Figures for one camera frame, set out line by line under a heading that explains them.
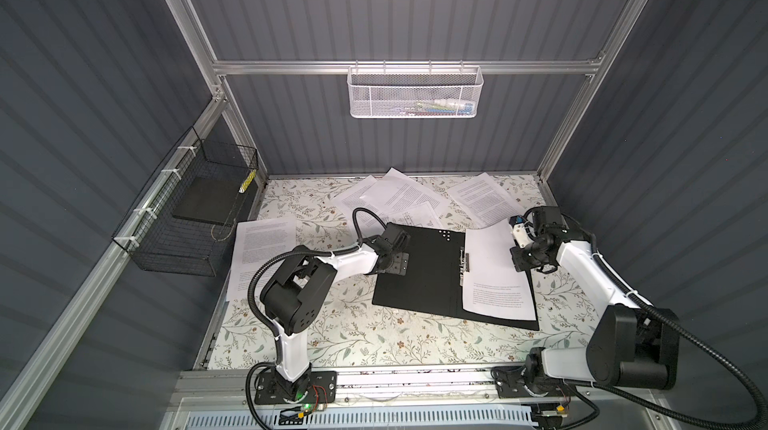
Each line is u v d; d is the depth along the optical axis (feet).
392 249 2.48
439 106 3.04
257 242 3.36
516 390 2.42
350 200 3.68
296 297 1.62
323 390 2.37
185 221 2.37
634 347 1.36
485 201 3.67
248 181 2.70
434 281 2.98
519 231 2.65
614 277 1.58
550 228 2.23
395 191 3.79
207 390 2.49
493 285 2.96
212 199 2.41
